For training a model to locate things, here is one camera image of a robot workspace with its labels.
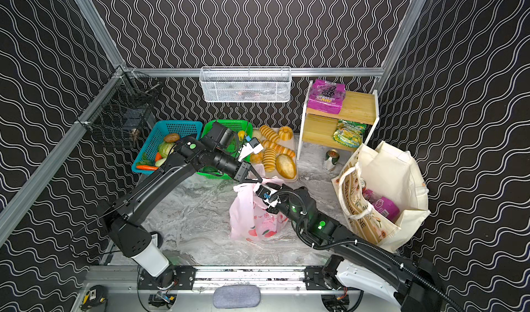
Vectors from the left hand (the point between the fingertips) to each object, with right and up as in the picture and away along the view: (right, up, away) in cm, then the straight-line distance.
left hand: (264, 181), depth 64 cm
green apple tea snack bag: (+39, +18, +31) cm, 53 cm away
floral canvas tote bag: (+47, -8, +19) cm, 51 cm away
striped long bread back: (+2, +20, +52) cm, 56 cm away
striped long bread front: (+2, +6, +42) cm, 42 cm away
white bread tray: (+14, +14, +52) cm, 56 cm away
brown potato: (-51, +18, +49) cm, 73 cm away
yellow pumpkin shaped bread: (+12, +21, +53) cm, 58 cm away
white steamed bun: (-4, +20, +52) cm, 56 cm away
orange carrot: (-56, +3, +33) cm, 65 cm away
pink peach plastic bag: (-5, -14, +5) cm, 15 cm away
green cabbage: (-50, +12, +39) cm, 65 cm away
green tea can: (+32, +8, +34) cm, 47 cm away
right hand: (0, -1, +8) cm, 8 cm away
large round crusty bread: (+10, +3, +36) cm, 38 cm away
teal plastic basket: (-50, +25, +61) cm, 83 cm away
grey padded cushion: (-9, -39, +5) cm, 40 cm away
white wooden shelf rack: (+26, +22, +36) cm, 50 cm away
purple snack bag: (+46, -11, +14) cm, 49 cm away
